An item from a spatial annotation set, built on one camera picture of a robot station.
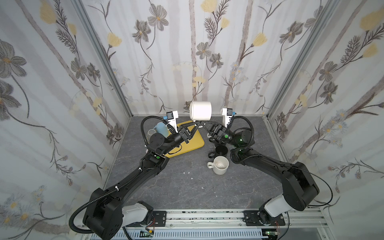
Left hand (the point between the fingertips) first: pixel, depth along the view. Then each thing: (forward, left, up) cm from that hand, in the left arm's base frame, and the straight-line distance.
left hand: (197, 121), depth 62 cm
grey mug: (+17, +29, -32) cm, 46 cm away
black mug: (+7, -17, -37) cm, 41 cm away
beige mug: (-2, -16, -39) cm, 42 cm away
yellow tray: (-6, 0, -6) cm, 8 cm away
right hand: (-2, -2, +1) cm, 3 cm away
